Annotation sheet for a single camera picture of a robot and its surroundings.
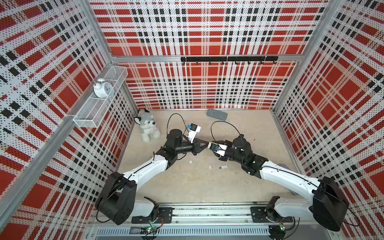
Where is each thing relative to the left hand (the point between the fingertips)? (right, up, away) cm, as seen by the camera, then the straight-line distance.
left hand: (211, 144), depth 76 cm
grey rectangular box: (+8, +18, +41) cm, 46 cm away
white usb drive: (+9, -16, +13) cm, 22 cm away
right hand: (+3, +1, +2) cm, 4 cm away
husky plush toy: (-39, +9, +16) cm, 43 cm away
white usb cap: (-12, -13, +15) cm, 23 cm away
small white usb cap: (0, -16, +14) cm, 21 cm away
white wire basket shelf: (-72, +20, +14) cm, 76 cm away
